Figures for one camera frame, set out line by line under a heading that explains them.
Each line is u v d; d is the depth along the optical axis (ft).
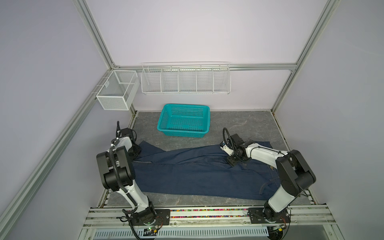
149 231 2.37
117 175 1.46
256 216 2.37
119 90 3.34
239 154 2.27
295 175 1.54
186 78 3.24
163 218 2.41
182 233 5.16
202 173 2.90
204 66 3.04
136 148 2.86
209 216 2.47
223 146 2.84
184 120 3.79
